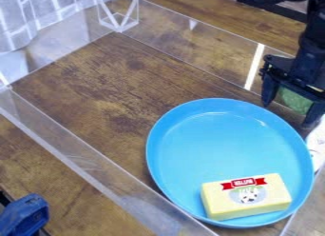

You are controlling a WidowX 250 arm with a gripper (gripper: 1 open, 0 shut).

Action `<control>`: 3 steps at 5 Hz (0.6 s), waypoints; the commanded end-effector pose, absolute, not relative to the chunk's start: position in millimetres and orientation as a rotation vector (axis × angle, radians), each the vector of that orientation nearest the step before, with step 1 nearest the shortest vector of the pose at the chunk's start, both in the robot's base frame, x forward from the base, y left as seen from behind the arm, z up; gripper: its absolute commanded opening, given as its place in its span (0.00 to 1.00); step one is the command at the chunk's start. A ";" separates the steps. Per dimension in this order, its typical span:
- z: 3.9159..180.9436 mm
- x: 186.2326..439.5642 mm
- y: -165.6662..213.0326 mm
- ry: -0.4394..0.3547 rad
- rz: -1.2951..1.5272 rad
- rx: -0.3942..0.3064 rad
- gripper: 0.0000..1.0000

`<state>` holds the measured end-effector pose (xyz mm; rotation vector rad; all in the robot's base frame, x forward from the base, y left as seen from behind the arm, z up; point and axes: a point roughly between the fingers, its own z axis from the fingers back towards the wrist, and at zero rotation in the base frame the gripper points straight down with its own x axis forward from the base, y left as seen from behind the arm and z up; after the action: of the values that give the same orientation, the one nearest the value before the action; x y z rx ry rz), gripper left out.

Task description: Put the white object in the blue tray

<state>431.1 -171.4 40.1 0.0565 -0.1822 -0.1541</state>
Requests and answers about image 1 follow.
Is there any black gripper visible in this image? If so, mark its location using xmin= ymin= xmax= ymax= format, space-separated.
xmin=259 ymin=37 xmax=325 ymax=129

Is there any green bitter gourd toy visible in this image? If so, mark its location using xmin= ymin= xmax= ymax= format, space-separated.
xmin=276 ymin=87 xmax=311 ymax=115

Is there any yellow butter box toy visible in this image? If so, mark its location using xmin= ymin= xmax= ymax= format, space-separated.
xmin=201 ymin=173 xmax=291 ymax=221

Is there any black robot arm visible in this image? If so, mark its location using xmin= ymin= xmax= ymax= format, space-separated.
xmin=259 ymin=0 xmax=325 ymax=128

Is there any white oval toy object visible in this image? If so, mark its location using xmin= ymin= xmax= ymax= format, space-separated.
xmin=306 ymin=115 xmax=325 ymax=171

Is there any blue round plate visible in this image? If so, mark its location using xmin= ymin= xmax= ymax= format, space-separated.
xmin=146 ymin=98 xmax=312 ymax=228

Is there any grey checked cloth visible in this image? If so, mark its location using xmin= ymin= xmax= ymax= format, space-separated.
xmin=0 ymin=0 xmax=111 ymax=54

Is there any blue clamp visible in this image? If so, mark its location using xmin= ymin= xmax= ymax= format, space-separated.
xmin=0 ymin=193 xmax=49 ymax=236

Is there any clear acrylic enclosure wall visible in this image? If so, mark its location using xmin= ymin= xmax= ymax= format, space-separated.
xmin=0 ymin=0 xmax=325 ymax=236

